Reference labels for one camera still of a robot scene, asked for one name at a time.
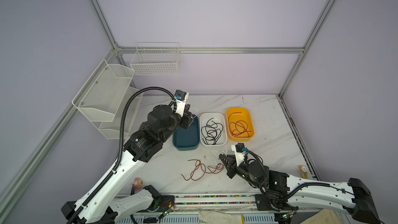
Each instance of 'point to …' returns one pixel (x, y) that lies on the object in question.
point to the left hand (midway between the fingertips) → (187, 106)
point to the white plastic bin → (213, 129)
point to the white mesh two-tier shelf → (103, 98)
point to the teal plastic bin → (188, 139)
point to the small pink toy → (139, 182)
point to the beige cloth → (325, 216)
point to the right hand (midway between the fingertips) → (218, 157)
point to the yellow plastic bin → (240, 124)
